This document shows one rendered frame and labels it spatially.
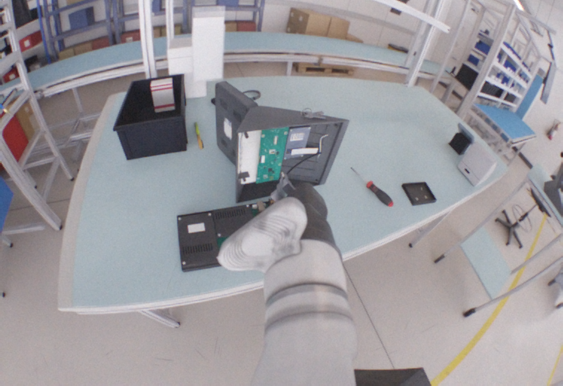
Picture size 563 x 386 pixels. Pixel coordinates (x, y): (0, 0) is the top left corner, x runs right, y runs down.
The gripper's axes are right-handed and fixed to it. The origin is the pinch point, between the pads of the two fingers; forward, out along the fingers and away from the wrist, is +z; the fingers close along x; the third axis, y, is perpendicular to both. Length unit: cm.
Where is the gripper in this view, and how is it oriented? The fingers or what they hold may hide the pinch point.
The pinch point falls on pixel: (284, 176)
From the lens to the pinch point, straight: 37.4
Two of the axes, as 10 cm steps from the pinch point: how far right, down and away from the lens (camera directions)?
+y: 6.6, 6.9, 3.1
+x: 7.5, -6.0, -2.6
